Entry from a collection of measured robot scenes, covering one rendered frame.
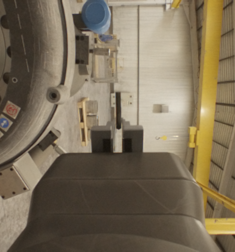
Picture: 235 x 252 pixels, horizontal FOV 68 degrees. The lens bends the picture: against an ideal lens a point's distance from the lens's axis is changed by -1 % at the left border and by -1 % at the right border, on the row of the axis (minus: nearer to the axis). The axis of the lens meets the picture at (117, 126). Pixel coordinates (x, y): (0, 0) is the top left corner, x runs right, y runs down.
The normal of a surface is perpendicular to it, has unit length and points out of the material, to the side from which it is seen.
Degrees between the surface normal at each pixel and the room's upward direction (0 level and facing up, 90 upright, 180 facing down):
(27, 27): 90
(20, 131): 78
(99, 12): 90
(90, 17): 90
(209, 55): 90
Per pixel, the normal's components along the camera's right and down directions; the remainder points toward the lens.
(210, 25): -0.03, 0.18
